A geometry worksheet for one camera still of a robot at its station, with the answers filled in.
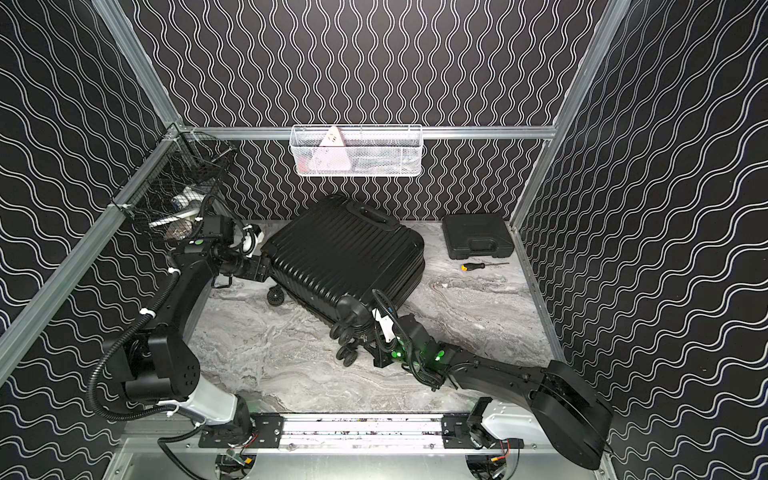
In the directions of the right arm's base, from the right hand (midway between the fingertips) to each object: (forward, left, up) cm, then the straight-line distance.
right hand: (365, 343), depth 79 cm
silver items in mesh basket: (+21, +46, +25) cm, 56 cm away
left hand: (+19, +32, +10) cm, 39 cm away
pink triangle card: (+47, +11, +27) cm, 55 cm away
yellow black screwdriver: (+33, -36, -9) cm, 50 cm away
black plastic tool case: (+43, -38, -3) cm, 57 cm away
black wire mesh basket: (+41, +62, +19) cm, 76 cm away
